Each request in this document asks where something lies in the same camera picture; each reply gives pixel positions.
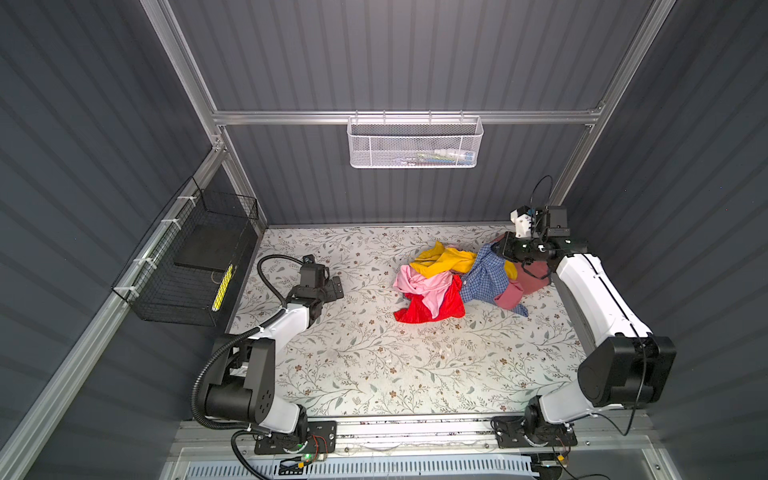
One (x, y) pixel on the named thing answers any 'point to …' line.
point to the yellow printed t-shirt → (436, 259)
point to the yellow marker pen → (221, 293)
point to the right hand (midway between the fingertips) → (497, 247)
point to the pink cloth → (431, 289)
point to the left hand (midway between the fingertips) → (323, 285)
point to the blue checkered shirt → (487, 277)
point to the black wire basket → (178, 270)
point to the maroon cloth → (532, 276)
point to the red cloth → (417, 312)
